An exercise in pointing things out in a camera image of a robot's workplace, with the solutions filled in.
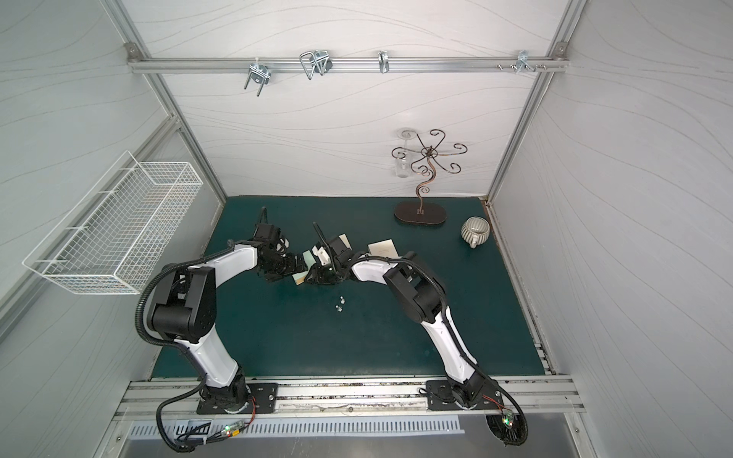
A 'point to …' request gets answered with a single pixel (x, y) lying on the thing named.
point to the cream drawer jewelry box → (385, 248)
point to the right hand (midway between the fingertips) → (306, 279)
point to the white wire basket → (112, 240)
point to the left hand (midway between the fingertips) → (297, 271)
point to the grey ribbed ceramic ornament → (475, 231)
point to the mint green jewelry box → (309, 260)
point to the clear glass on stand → (404, 155)
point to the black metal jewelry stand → (429, 213)
